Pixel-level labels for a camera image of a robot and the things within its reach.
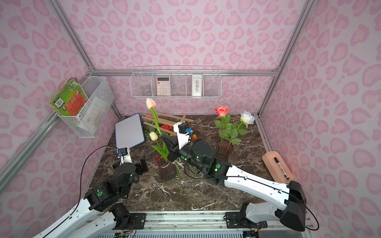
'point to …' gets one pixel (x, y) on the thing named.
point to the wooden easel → (182, 119)
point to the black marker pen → (284, 172)
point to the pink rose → (228, 130)
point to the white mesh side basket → (86, 124)
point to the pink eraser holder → (278, 169)
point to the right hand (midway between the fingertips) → (160, 139)
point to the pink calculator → (163, 86)
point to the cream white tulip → (163, 152)
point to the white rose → (246, 118)
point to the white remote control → (196, 85)
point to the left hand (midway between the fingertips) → (137, 156)
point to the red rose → (167, 127)
